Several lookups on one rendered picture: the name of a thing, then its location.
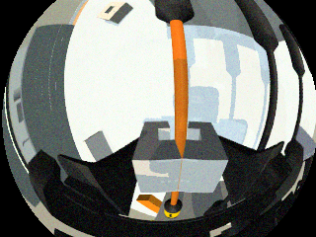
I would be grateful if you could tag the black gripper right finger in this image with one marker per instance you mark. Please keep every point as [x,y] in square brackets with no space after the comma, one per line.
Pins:
[245,165]

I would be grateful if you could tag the orange rectangular block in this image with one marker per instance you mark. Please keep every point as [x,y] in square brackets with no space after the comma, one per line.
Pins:
[150,202]

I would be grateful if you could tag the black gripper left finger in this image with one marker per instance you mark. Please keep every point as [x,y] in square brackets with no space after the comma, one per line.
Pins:
[113,176]

